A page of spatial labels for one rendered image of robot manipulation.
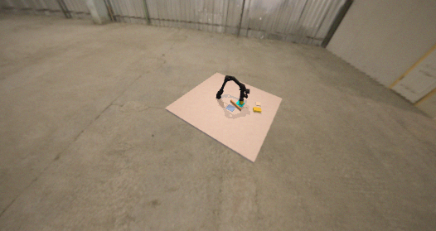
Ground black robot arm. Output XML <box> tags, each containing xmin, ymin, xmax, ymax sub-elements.
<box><xmin>216</xmin><ymin>75</ymin><xmax>250</xmax><ymax>99</ymax></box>

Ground yellow rectangular block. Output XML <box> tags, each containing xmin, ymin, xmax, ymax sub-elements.
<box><xmin>253</xmin><ymin>107</ymin><xmax>262</xmax><ymax>113</ymax></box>

